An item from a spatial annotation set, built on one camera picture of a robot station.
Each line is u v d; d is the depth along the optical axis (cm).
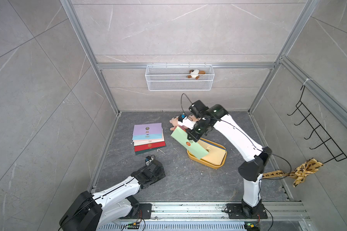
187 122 69
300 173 69
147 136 104
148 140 101
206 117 53
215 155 90
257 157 46
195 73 86
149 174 65
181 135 77
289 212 75
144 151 96
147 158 80
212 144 93
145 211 73
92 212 40
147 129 108
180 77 101
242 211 65
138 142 101
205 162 86
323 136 66
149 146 99
